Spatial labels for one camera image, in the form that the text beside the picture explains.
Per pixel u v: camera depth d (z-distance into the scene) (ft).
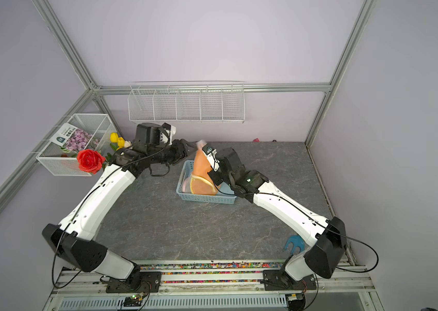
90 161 2.14
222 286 2.42
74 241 1.29
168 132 1.90
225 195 2.92
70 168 2.42
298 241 2.71
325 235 1.36
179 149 2.07
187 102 3.27
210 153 2.01
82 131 2.57
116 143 2.65
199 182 2.36
